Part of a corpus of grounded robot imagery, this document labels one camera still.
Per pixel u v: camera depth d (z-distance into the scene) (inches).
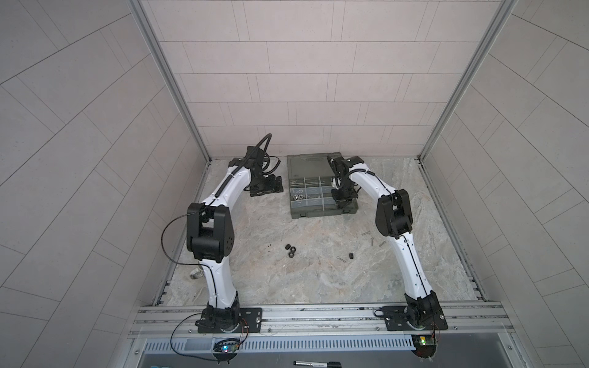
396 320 27.9
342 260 33.3
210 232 19.8
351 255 33.3
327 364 25.3
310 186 39.4
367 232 35.6
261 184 30.9
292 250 34.0
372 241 35.0
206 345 27.2
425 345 26.8
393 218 24.7
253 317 27.9
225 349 25.3
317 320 28.5
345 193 34.3
